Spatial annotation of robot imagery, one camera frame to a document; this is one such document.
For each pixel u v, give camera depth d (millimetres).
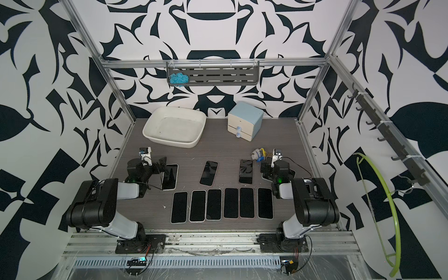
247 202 855
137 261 732
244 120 1009
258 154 966
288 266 714
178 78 914
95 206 468
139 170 740
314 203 458
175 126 1180
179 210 870
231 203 850
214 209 856
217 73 947
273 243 741
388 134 542
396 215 516
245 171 966
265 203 865
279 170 801
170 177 1021
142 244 683
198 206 831
